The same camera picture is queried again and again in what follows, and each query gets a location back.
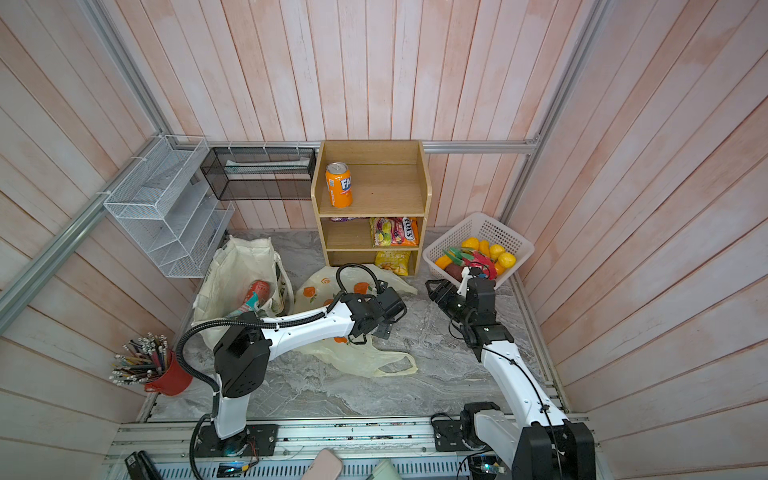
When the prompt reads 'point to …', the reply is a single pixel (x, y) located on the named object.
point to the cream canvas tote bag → (240, 277)
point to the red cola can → (262, 289)
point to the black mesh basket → (260, 173)
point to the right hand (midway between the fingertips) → (431, 286)
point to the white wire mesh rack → (171, 211)
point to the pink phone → (326, 466)
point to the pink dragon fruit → (478, 257)
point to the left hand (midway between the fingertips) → (372, 325)
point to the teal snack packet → (249, 305)
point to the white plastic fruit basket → (476, 226)
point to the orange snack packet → (415, 241)
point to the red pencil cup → (149, 360)
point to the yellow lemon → (507, 259)
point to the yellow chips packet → (397, 262)
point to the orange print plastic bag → (377, 358)
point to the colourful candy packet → (380, 231)
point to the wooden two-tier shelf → (373, 197)
